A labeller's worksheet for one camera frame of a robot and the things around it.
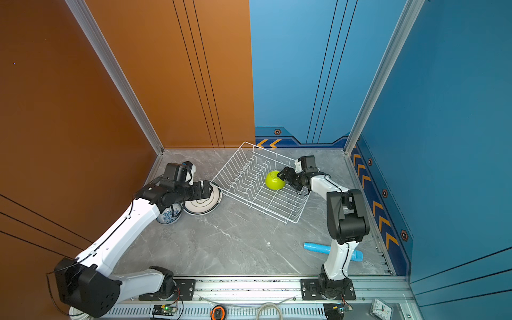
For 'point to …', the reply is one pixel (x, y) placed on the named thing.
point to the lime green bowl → (273, 182)
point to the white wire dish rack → (244, 175)
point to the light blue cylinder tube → (324, 248)
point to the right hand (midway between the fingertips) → (281, 178)
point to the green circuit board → (164, 310)
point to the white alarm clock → (380, 309)
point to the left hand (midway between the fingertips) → (204, 187)
